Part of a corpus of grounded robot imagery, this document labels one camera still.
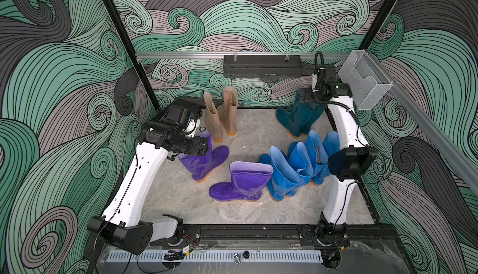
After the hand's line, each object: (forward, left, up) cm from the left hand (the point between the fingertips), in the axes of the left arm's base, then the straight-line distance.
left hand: (197, 145), depth 70 cm
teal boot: (+29, -48, -14) cm, 58 cm away
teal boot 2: (+22, -53, -2) cm, 58 cm away
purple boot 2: (-10, -20, -9) cm, 24 cm away
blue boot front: (-3, -39, -2) cm, 39 cm away
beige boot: (+18, -4, -6) cm, 19 cm away
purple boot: (0, +1, -17) cm, 17 cm away
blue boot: (-9, -34, -6) cm, 36 cm away
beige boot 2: (+24, -11, -6) cm, 27 cm away
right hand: (+28, -50, +2) cm, 57 cm away
